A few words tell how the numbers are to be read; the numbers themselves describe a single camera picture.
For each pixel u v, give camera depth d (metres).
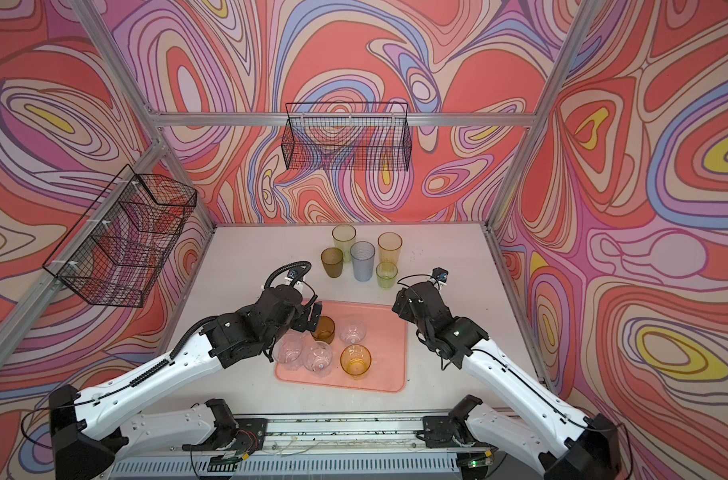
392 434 0.75
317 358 0.84
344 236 0.99
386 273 1.01
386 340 0.88
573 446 0.39
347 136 0.98
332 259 1.02
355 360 0.84
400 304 0.69
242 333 0.52
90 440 0.40
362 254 1.00
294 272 0.61
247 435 0.72
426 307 0.55
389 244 0.96
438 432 0.73
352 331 0.87
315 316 0.67
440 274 0.68
